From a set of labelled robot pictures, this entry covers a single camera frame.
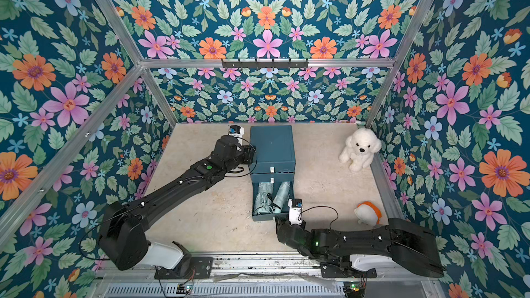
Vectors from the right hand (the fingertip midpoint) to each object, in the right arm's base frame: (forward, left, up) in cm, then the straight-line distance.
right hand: (278, 221), depth 80 cm
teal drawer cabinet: (+17, +3, +7) cm, 18 cm away
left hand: (+23, +10, +17) cm, 30 cm away
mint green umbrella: (+7, +7, +2) cm, 10 cm away
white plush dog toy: (+30, -35, +12) cm, 48 cm away
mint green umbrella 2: (+11, -1, +1) cm, 11 cm away
